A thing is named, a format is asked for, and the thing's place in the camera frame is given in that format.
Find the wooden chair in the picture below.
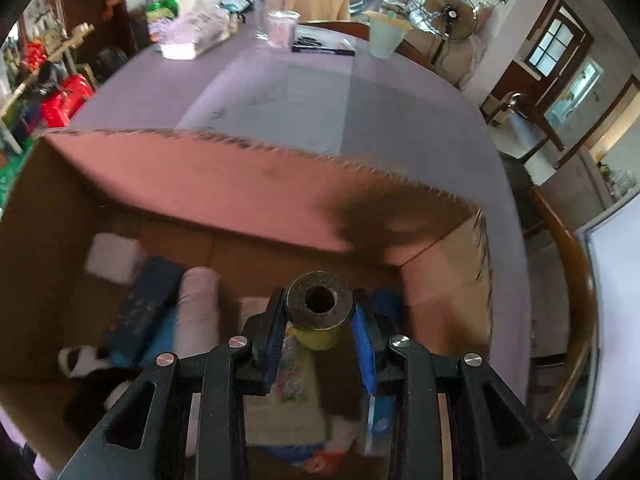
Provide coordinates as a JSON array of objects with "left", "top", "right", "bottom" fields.
[{"left": 525, "top": 185, "right": 598, "bottom": 427}]

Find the white labelled bottle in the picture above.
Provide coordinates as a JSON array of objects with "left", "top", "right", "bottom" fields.
[{"left": 174, "top": 266, "right": 220, "bottom": 359}]

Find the standing electric fan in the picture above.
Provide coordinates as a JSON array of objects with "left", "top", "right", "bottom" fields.
[{"left": 407, "top": 0, "right": 477, "bottom": 63}]

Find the green white carton box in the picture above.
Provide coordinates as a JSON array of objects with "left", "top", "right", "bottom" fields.
[{"left": 244, "top": 324, "right": 326, "bottom": 446}]

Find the large cardboard box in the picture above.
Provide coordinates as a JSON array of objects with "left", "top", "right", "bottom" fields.
[{"left": 1, "top": 131, "right": 491, "bottom": 469}]

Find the white PVC pipe reducer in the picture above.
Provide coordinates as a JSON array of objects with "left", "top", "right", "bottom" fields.
[{"left": 85, "top": 232, "right": 146, "bottom": 286}]

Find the light green cup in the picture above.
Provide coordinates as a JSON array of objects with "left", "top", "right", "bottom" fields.
[{"left": 366, "top": 10, "right": 411, "bottom": 60}]

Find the dark blue box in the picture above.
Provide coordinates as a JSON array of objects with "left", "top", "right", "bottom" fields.
[{"left": 106, "top": 257, "right": 184, "bottom": 367}]

